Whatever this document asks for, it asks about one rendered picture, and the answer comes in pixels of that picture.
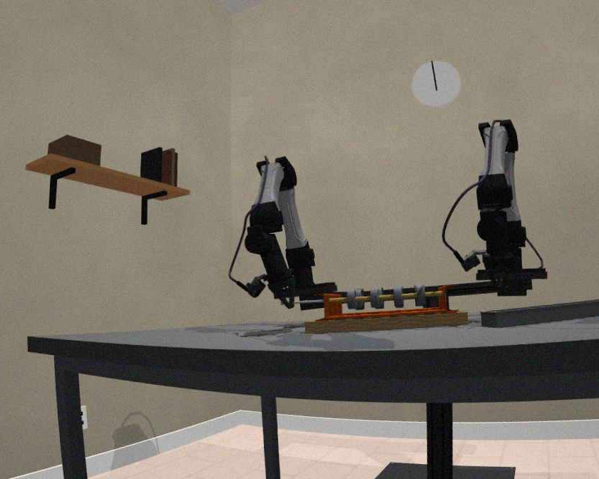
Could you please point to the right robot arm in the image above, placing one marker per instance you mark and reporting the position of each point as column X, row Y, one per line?
column 267, row 217

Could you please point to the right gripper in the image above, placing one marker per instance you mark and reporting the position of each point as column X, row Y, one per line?
column 272, row 265

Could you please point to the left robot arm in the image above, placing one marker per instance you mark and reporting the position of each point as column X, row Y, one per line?
column 501, row 144

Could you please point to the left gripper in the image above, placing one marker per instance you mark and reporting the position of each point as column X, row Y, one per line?
column 496, row 250

